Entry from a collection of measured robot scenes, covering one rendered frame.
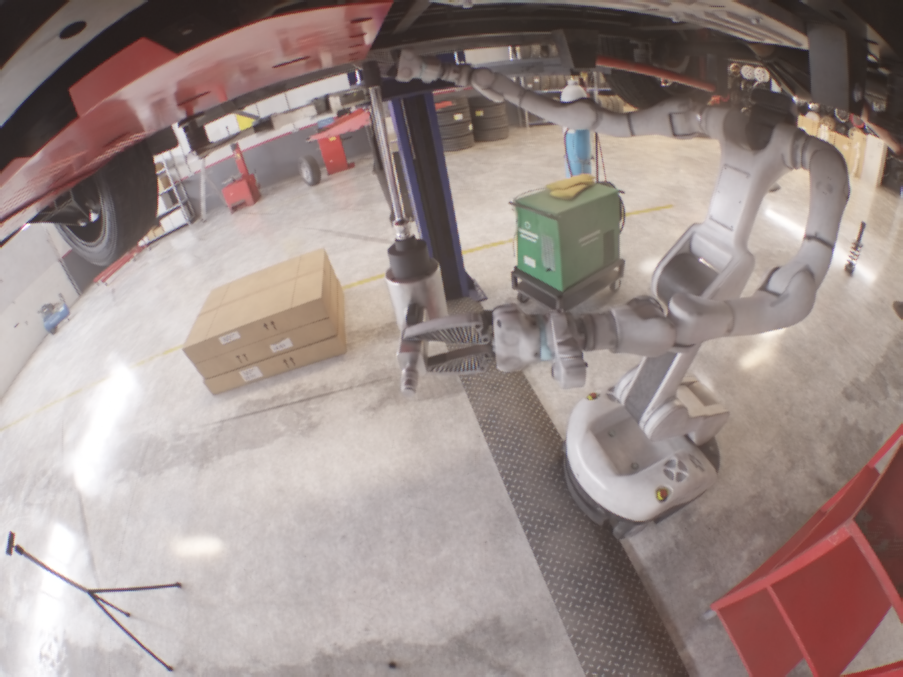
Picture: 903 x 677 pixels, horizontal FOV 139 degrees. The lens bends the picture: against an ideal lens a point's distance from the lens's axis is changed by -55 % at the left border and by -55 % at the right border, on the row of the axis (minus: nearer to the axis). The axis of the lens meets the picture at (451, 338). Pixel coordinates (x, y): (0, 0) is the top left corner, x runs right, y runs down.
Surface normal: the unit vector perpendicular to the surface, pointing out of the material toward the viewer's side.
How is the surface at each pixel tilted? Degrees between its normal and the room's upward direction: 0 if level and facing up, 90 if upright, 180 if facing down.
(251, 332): 89
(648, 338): 86
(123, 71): 135
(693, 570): 0
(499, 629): 0
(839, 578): 0
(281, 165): 90
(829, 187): 73
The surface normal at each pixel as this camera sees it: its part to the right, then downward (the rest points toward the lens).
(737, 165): -0.96, 0.09
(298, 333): 0.27, 0.58
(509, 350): -0.11, 0.64
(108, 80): 0.23, 0.97
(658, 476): -0.17, -0.76
